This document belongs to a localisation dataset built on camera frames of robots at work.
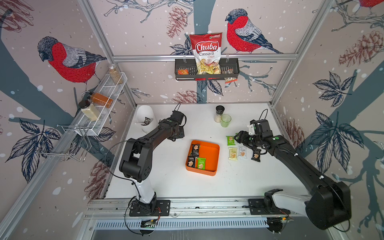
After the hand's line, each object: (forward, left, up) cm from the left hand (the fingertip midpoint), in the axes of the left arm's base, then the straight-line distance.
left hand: (181, 131), depth 95 cm
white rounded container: (+13, +27, -1) cm, 30 cm away
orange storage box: (-11, -19, -7) cm, 23 cm away
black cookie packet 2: (-10, -9, -5) cm, 15 cm away
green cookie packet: (-3, -33, -6) cm, 33 cm away
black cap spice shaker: (+15, -26, +3) cm, 30 cm away
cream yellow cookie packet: (-12, -33, -7) cm, 36 cm away
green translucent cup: (+13, -31, -5) cm, 34 cm away
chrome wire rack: (-20, +46, +21) cm, 54 cm away
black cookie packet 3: (-18, -7, -4) cm, 20 cm away
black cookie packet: (-13, -47, -7) cm, 50 cm away
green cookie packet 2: (-18, -13, -7) cm, 23 cm away
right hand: (-9, -33, +7) cm, 35 cm away
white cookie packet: (-11, -39, -7) cm, 41 cm away
